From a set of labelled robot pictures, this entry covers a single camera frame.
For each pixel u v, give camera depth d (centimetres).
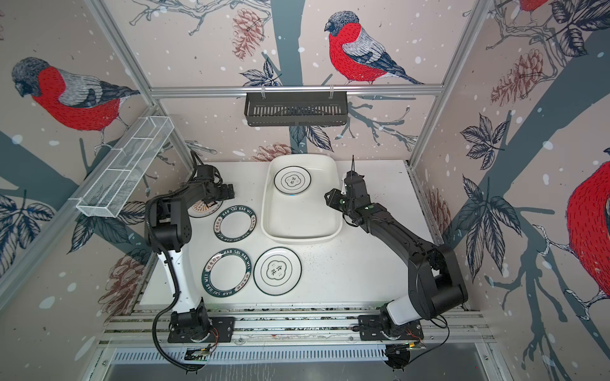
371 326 73
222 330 73
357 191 66
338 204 77
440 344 70
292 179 114
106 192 71
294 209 107
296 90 98
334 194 78
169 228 58
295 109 107
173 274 60
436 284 43
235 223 98
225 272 85
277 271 86
